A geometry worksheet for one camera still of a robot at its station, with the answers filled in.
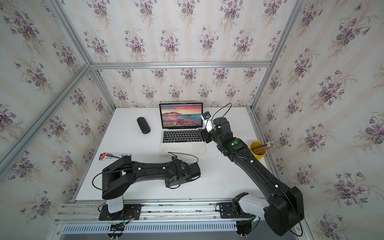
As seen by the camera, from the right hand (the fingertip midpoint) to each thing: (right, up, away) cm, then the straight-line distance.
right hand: (207, 126), depth 78 cm
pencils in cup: (+33, -11, +2) cm, 35 cm away
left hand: (-13, -32, +5) cm, 35 cm away
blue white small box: (-58, -20, +13) cm, 63 cm away
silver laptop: (-17, 0, +26) cm, 31 cm away
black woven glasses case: (-44, -1, +28) cm, 52 cm away
